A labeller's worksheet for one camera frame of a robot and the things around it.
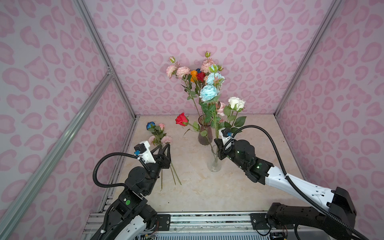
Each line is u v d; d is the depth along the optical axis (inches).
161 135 41.1
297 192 17.1
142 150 21.3
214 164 34.0
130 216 18.2
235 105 25.5
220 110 26.7
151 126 42.5
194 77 33.0
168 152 24.7
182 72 30.1
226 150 25.1
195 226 28.5
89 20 28.5
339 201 16.1
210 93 22.1
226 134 23.9
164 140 39.6
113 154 18.2
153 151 24.8
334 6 27.3
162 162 22.3
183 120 25.8
